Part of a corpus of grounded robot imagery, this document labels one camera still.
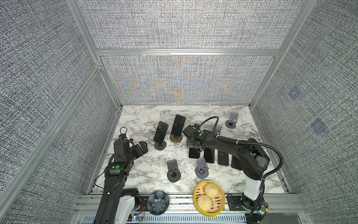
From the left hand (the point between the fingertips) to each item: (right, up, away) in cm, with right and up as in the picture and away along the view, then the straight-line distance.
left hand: (142, 144), depth 79 cm
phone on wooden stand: (+20, +10, +11) cm, 25 cm away
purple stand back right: (+47, +8, +14) cm, 50 cm away
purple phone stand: (+61, +11, +28) cm, 68 cm away
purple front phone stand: (+33, -16, +1) cm, 37 cm away
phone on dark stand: (+10, +8, +9) cm, 15 cm away
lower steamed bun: (+33, -26, -11) cm, 43 cm away
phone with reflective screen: (+40, -8, +10) cm, 42 cm away
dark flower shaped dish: (+10, -30, -6) cm, 32 cm away
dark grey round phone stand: (+8, -5, +16) cm, 19 cm away
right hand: (+29, +1, +12) cm, 32 cm away
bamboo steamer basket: (+41, -29, -7) cm, 50 cm away
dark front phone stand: (+18, -19, +4) cm, 26 cm away
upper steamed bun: (+37, -22, -7) cm, 44 cm away
